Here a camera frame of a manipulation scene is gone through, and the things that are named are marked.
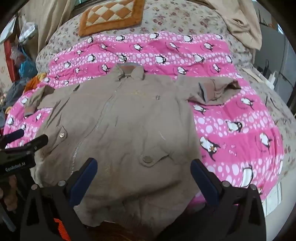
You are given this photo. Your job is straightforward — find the person's left hand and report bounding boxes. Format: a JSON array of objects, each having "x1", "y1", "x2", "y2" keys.
[{"x1": 0, "y1": 178, "x2": 20, "y2": 210}]

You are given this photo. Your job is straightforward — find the khaki jacket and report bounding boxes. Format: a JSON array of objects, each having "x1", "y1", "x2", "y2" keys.
[{"x1": 24, "y1": 62, "x2": 242, "y2": 237}]

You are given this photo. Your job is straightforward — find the beige curtain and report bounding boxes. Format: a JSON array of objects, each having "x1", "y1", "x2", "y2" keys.
[{"x1": 17, "y1": 0, "x2": 80, "y2": 62}]

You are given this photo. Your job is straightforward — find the white charger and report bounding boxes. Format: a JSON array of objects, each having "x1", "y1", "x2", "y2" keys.
[{"x1": 268, "y1": 71, "x2": 281, "y2": 90}]

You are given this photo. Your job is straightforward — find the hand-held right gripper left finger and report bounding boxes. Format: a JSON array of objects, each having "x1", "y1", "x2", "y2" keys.
[{"x1": 20, "y1": 158, "x2": 99, "y2": 241}]

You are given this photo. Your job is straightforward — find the silver plastic bag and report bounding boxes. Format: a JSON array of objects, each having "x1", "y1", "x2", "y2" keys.
[{"x1": 18, "y1": 22, "x2": 38, "y2": 44}]

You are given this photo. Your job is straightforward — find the red wooden furniture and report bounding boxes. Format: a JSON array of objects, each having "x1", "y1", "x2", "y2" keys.
[{"x1": 3, "y1": 38, "x2": 18, "y2": 82}]

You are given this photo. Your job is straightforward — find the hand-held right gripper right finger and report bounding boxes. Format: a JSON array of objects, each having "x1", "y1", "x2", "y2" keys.
[{"x1": 162, "y1": 159, "x2": 266, "y2": 241}]

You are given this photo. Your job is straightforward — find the blue plastic bag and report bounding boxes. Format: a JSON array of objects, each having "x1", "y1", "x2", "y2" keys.
[{"x1": 18, "y1": 58, "x2": 38, "y2": 79}]

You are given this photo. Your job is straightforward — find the pink penguin print blanket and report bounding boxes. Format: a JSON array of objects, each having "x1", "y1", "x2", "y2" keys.
[{"x1": 3, "y1": 31, "x2": 285, "y2": 209}]

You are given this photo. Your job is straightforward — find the grey cloth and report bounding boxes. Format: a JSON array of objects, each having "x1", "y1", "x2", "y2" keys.
[{"x1": 4, "y1": 78, "x2": 31, "y2": 108}]

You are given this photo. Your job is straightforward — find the beige cloth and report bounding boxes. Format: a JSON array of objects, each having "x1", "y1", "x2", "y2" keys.
[{"x1": 203, "y1": 0, "x2": 263, "y2": 51}]

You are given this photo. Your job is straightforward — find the floral bed sheet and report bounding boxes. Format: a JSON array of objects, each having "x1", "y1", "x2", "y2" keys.
[{"x1": 35, "y1": 0, "x2": 296, "y2": 217}]

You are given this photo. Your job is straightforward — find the orange cloth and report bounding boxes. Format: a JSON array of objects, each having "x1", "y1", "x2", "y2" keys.
[{"x1": 23, "y1": 72, "x2": 48, "y2": 93}]

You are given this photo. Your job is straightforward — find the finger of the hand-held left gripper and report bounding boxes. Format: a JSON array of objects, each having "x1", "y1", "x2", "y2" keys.
[
  {"x1": 3, "y1": 134, "x2": 49, "y2": 156},
  {"x1": 0, "y1": 128, "x2": 25, "y2": 149}
]

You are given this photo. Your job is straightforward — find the orange checkered cushion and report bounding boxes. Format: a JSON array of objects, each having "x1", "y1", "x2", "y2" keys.
[{"x1": 79, "y1": 0, "x2": 145, "y2": 37}]

